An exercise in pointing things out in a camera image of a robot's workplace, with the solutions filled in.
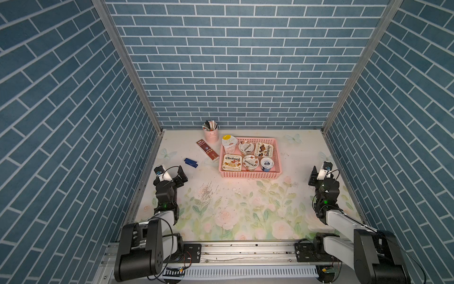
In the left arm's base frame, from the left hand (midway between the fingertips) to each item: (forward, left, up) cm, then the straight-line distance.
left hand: (176, 168), depth 86 cm
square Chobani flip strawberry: (+9, -28, -8) cm, 30 cm away
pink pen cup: (+28, -14, -6) cm, 32 cm away
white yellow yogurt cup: (+20, -26, -3) cm, 33 cm away
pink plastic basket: (+8, -43, -17) cm, 47 cm away
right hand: (-1, -72, +2) cm, 72 cm away
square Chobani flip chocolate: (+19, -46, -7) cm, 51 cm away
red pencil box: (+23, -11, -12) cm, 28 cm away
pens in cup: (+33, -13, -3) cm, 36 cm away
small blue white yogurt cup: (+7, -47, -6) cm, 48 cm away
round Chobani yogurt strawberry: (+10, -38, -8) cm, 40 cm away
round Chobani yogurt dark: (+20, -36, -7) cm, 41 cm away
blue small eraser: (+11, -3, -11) cm, 16 cm away
